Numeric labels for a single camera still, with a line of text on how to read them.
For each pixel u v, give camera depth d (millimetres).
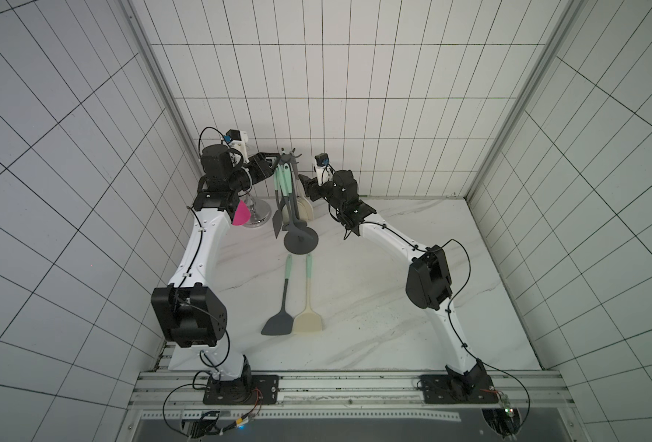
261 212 1145
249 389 670
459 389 646
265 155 688
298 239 1045
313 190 776
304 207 976
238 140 677
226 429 670
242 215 958
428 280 579
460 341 619
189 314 445
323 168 728
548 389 786
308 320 854
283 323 837
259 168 667
